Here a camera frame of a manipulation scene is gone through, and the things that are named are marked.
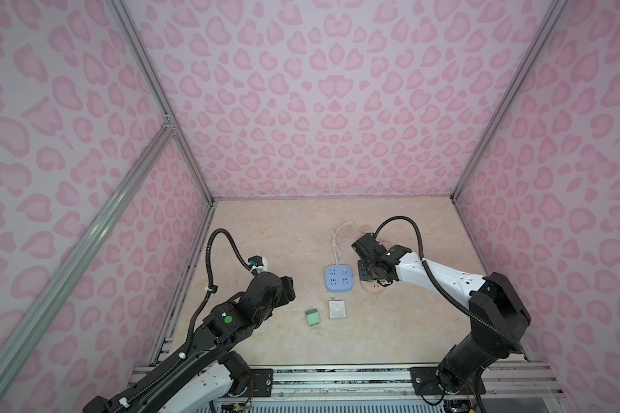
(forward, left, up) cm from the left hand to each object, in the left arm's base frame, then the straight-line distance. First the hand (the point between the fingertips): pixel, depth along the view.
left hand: (290, 283), depth 75 cm
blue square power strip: (+9, -15, -14) cm, 23 cm away
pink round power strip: (+5, -27, -15) cm, 31 cm away
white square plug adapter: (-3, -14, -14) cm, 20 cm away
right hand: (+9, -24, -8) cm, 27 cm away
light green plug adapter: (-5, -6, -15) cm, 17 cm away
